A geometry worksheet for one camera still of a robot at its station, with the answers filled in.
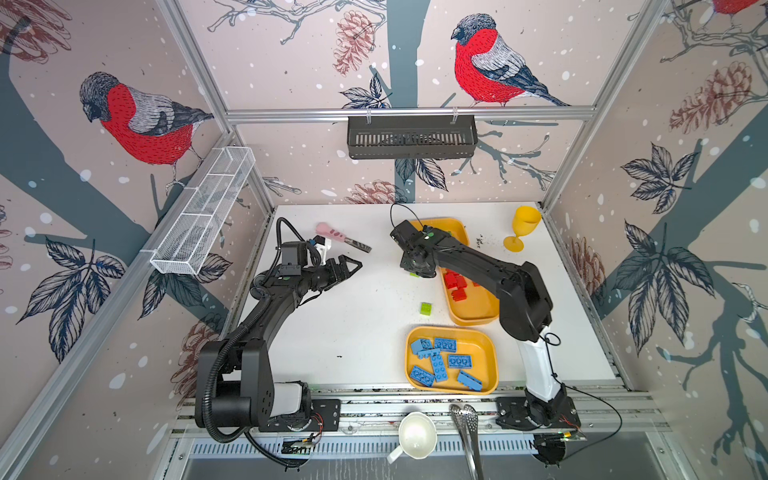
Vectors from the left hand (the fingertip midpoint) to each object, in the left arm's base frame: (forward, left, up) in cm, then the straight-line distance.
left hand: (352, 269), depth 83 cm
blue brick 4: (-27, -32, -13) cm, 44 cm away
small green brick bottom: (-5, -22, -16) cm, 28 cm away
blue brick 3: (-21, -30, -15) cm, 40 cm away
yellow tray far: (+27, -35, -13) cm, 46 cm away
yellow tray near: (-16, -36, -12) cm, 41 cm away
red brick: (-1, -33, -15) cm, 36 cm away
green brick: (-2, -18, +1) cm, 18 cm away
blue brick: (-23, -24, -15) cm, 36 cm away
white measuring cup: (-38, -17, -15) cm, 44 cm away
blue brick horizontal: (-24, -19, -16) cm, 35 cm away
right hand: (+6, -17, -9) cm, 20 cm away
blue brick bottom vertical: (-19, -21, -14) cm, 32 cm away
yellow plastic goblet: (+18, -55, -1) cm, 58 cm away
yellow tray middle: (-4, -35, -13) cm, 38 cm away
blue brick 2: (-17, -27, -14) cm, 34 cm away
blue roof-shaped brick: (-17, -19, -13) cm, 29 cm away
